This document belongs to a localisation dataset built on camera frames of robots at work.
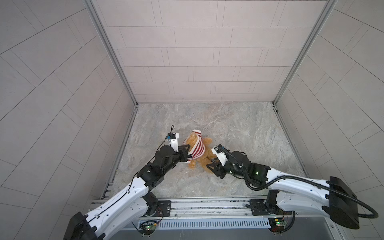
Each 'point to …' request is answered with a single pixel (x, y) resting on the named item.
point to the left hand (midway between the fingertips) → (194, 146)
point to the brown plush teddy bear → (200, 162)
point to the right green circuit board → (277, 224)
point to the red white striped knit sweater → (199, 148)
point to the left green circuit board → (147, 227)
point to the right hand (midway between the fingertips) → (209, 165)
